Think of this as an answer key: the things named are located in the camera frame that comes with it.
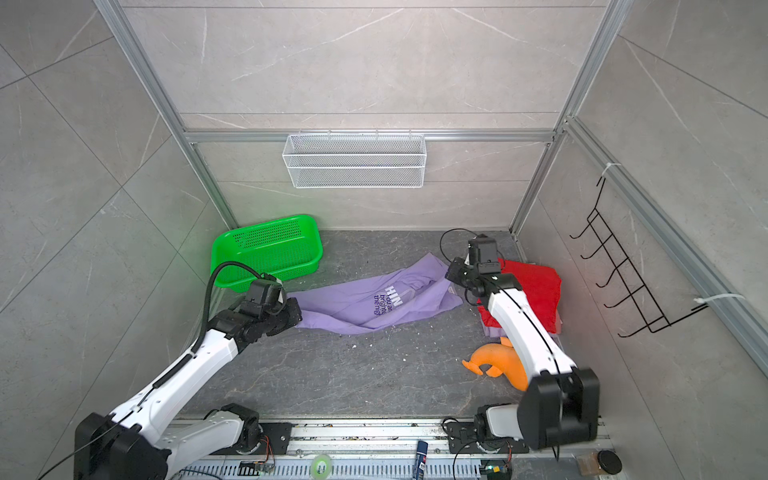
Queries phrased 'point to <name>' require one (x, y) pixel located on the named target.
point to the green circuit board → (495, 469)
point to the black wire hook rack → (624, 270)
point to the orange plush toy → (503, 359)
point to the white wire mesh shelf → (355, 160)
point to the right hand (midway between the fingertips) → (452, 266)
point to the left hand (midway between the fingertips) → (302, 304)
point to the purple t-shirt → (361, 306)
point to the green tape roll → (328, 471)
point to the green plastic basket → (283, 249)
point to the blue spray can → (420, 459)
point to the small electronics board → (254, 468)
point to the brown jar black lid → (598, 463)
